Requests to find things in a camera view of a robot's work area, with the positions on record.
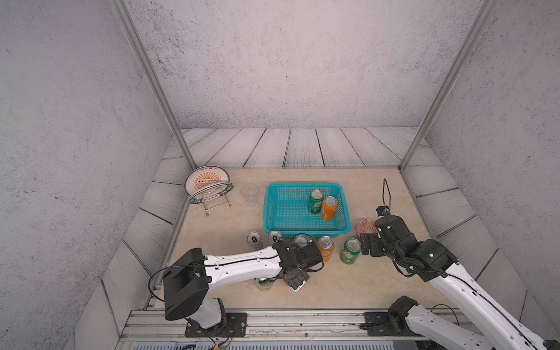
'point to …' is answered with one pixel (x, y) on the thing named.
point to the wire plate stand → (213, 197)
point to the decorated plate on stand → (205, 177)
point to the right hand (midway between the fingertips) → (376, 237)
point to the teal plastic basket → (285, 209)
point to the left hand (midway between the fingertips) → (297, 279)
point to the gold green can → (262, 284)
